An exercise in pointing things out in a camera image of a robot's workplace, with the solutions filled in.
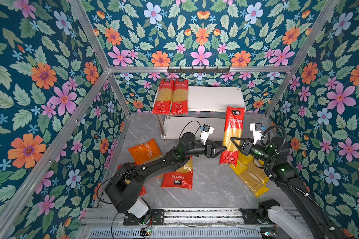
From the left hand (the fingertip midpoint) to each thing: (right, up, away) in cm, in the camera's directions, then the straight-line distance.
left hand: (226, 146), depth 67 cm
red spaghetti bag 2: (-22, +20, +6) cm, 30 cm away
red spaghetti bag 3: (+3, +8, -1) cm, 9 cm away
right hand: (+3, +3, 0) cm, 5 cm away
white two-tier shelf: (-8, +20, +9) cm, 23 cm away
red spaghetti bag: (-30, +24, +10) cm, 40 cm away
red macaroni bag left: (-42, -26, +12) cm, 51 cm away
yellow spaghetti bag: (+21, -25, +15) cm, 36 cm away
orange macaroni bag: (-45, -8, +26) cm, 52 cm away
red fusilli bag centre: (-21, -20, +16) cm, 33 cm away
